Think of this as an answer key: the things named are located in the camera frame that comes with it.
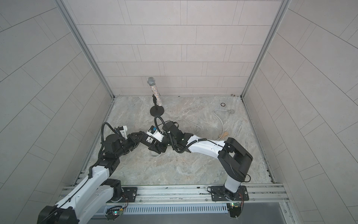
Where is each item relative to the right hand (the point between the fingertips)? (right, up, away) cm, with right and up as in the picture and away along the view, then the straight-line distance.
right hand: (153, 144), depth 77 cm
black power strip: (-3, +3, -1) cm, 4 cm away
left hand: (-4, +6, +2) cm, 7 cm away
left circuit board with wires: (-16, -29, -12) cm, 35 cm away
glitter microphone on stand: (-3, +18, +28) cm, 33 cm away
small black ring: (+49, +23, +34) cm, 64 cm away
